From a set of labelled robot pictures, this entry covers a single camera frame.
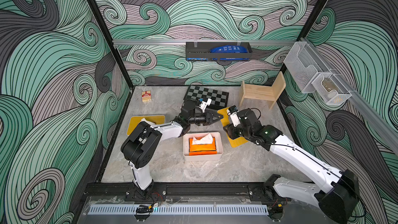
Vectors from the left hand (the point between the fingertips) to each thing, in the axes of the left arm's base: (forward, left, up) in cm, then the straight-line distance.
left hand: (223, 117), depth 77 cm
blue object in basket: (+39, -6, +15) cm, 42 cm away
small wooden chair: (+30, -33, -13) cm, 46 cm away
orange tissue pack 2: (-10, +9, -14) cm, 19 cm away
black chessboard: (+27, -3, -18) cm, 32 cm away
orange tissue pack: (+2, +40, -9) cm, 41 cm away
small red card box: (+31, +51, -20) cm, 63 cm away
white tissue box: (-10, 0, -20) cm, 22 cm away
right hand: (-3, -4, -5) cm, 6 cm away
